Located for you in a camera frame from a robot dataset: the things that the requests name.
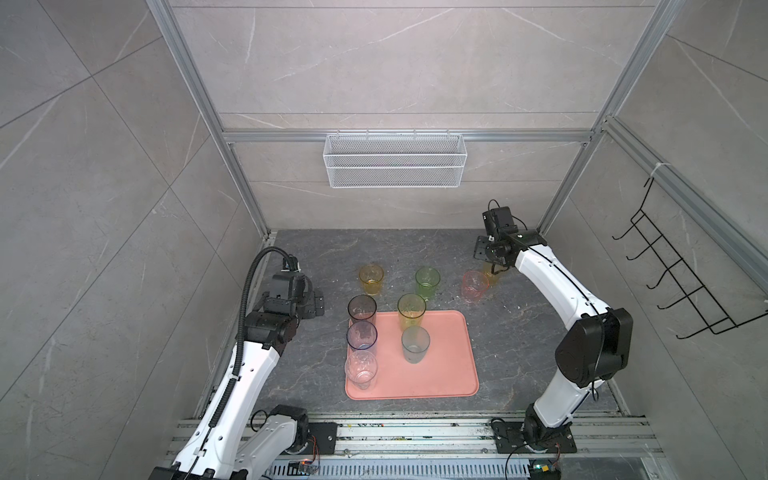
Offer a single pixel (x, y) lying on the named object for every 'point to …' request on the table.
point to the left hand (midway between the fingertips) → (296, 289)
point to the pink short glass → (473, 284)
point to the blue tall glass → (362, 335)
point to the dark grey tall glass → (361, 307)
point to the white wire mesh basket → (395, 161)
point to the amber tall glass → (493, 278)
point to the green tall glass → (410, 309)
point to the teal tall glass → (415, 342)
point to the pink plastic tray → (448, 373)
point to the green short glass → (426, 279)
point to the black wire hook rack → (718, 321)
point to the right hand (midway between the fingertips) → (484, 248)
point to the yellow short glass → (371, 276)
